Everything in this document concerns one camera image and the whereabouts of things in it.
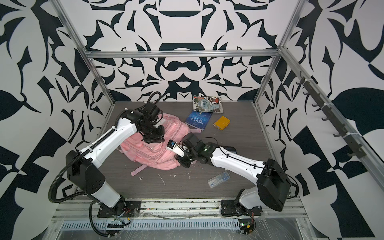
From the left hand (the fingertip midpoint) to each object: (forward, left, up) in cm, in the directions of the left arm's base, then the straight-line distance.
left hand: (165, 137), depth 79 cm
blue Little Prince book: (+24, -20, -17) cm, 36 cm away
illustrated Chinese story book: (+39, -28, -17) cm, 52 cm away
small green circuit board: (-38, -38, -20) cm, 57 cm away
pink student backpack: (-2, +17, -9) cm, 20 cm away
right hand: (-8, -6, -5) cm, 12 cm away
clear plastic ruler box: (-17, -28, -18) cm, 37 cm away
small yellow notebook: (+21, -35, -17) cm, 44 cm away
